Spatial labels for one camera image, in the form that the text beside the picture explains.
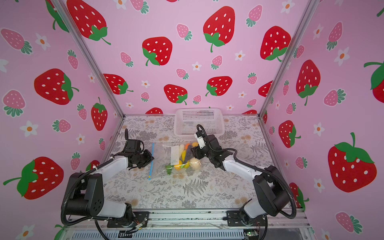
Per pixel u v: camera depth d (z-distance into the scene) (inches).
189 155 35.7
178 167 33.8
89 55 33.4
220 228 28.3
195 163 33.9
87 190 17.4
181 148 38.2
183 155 37.1
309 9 27.3
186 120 45.6
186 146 38.2
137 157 28.1
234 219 28.7
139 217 29.6
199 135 29.5
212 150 25.9
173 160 34.7
